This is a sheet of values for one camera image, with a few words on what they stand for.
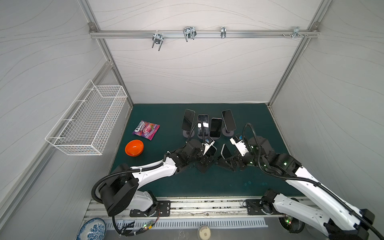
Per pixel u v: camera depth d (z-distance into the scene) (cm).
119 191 42
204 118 96
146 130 101
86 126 69
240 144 63
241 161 61
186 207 75
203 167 73
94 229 67
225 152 78
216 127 98
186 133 104
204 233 59
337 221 41
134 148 93
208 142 70
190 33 77
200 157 69
